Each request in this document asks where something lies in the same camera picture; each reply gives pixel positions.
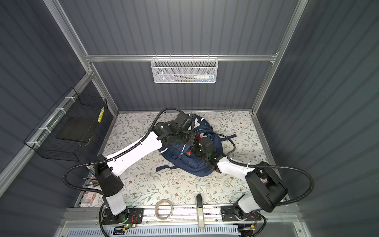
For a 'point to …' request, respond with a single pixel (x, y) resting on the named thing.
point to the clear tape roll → (156, 212)
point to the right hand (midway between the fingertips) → (188, 143)
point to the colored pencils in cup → (91, 181)
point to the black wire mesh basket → (64, 133)
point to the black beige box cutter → (201, 221)
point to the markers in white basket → (179, 78)
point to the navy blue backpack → (180, 155)
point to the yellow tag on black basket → (100, 115)
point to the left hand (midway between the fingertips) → (198, 140)
